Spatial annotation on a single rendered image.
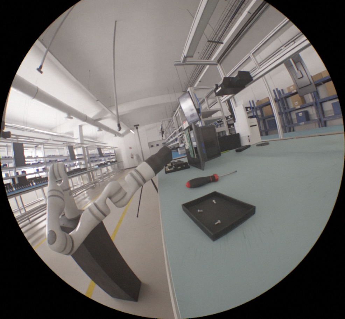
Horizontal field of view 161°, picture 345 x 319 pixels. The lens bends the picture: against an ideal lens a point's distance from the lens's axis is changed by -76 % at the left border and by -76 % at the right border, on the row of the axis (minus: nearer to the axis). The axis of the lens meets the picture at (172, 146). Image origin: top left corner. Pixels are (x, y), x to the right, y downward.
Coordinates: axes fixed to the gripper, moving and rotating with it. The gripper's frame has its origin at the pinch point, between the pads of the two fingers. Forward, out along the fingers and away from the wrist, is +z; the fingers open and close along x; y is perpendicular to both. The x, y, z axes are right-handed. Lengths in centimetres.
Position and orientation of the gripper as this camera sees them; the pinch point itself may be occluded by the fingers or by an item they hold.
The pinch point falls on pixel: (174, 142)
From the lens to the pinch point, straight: 59.3
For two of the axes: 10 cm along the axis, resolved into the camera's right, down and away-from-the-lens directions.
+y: 7.3, 4.4, -5.2
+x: -0.7, -7.1, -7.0
